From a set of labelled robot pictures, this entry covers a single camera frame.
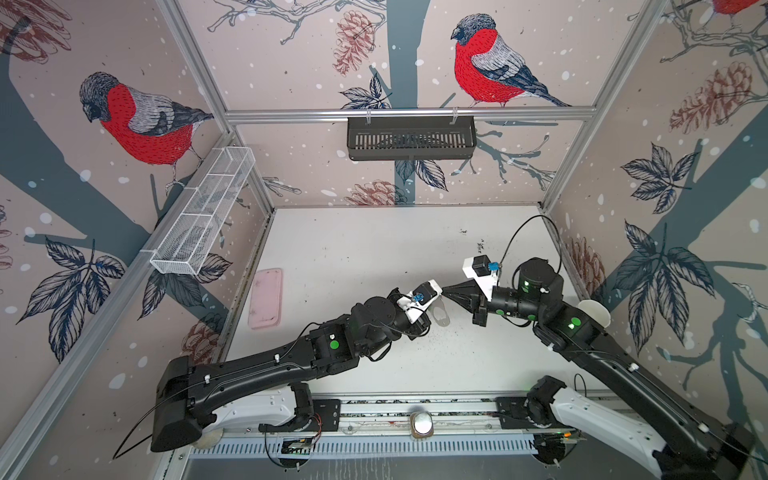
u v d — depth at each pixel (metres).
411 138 1.05
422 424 0.63
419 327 0.56
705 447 0.38
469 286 0.61
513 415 0.73
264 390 0.46
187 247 0.71
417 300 0.52
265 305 0.94
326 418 0.74
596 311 0.82
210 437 0.67
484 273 0.54
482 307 0.56
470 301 0.59
